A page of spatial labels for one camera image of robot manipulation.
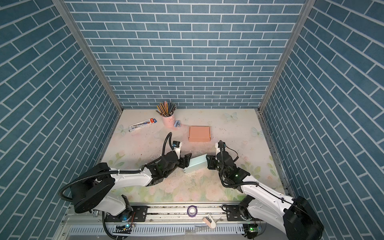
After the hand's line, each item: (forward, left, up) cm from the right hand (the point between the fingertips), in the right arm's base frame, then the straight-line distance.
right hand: (206, 156), depth 83 cm
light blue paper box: (-5, +5, 0) cm, 7 cm away
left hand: (+1, +11, -1) cm, 11 cm away
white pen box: (+30, +43, -8) cm, 53 cm away
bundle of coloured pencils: (+33, +30, +3) cm, 45 cm away
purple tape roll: (-26, +6, -11) cm, 28 cm away
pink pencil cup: (+27, +28, -3) cm, 39 cm away
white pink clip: (-29, -3, -8) cm, 31 cm away
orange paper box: (+20, +4, -6) cm, 22 cm away
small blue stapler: (+28, +23, -7) cm, 37 cm away
